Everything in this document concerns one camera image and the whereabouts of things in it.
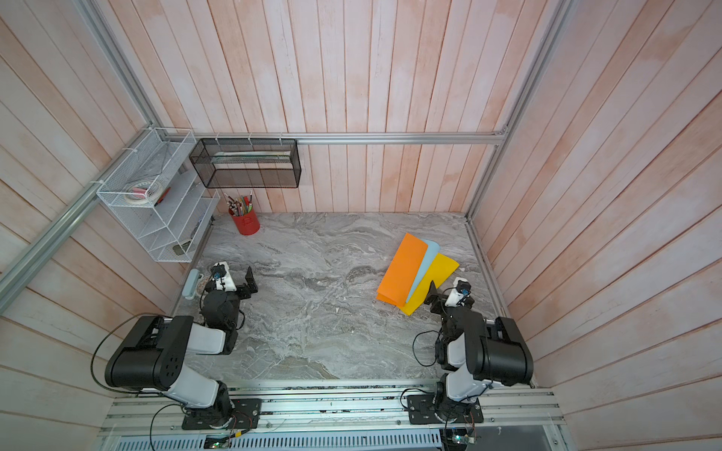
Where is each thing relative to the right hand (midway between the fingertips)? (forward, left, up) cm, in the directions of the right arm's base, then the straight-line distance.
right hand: (446, 283), depth 90 cm
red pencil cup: (+27, +74, -1) cm, 79 cm away
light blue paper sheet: (+19, +1, -7) cm, 20 cm away
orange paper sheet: (+8, +13, -7) cm, 17 cm away
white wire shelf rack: (+4, +82, +22) cm, 85 cm away
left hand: (+1, +69, +3) cm, 69 cm away
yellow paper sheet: (+10, 0, -7) cm, 12 cm away
